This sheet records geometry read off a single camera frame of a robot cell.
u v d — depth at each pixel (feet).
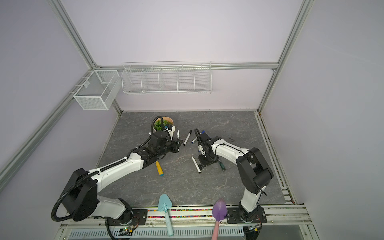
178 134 2.69
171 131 2.47
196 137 2.49
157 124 3.17
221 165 2.97
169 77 3.23
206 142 2.24
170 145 2.41
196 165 2.98
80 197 1.37
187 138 3.41
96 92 3.04
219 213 2.47
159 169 2.91
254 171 1.55
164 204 2.47
